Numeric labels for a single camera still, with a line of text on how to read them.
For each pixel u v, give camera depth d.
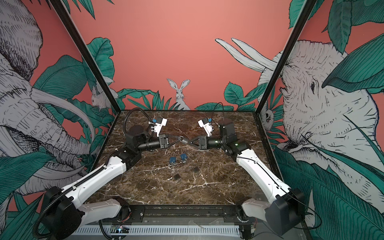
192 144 0.67
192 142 0.69
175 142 0.67
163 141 0.61
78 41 0.80
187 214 0.75
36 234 0.38
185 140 0.69
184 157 0.95
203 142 0.62
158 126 0.66
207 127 0.67
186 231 0.70
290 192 0.41
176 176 0.86
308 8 0.70
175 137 0.68
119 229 0.70
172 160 0.93
